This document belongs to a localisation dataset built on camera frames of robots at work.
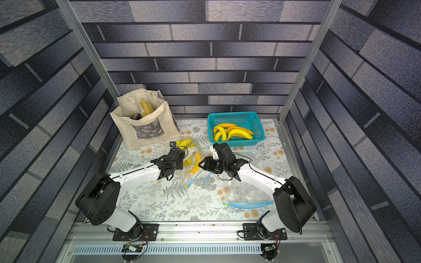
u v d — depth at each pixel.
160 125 0.96
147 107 0.95
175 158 0.70
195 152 0.91
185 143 0.97
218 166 0.71
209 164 0.73
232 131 1.04
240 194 0.85
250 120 1.14
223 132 1.06
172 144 0.80
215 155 0.77
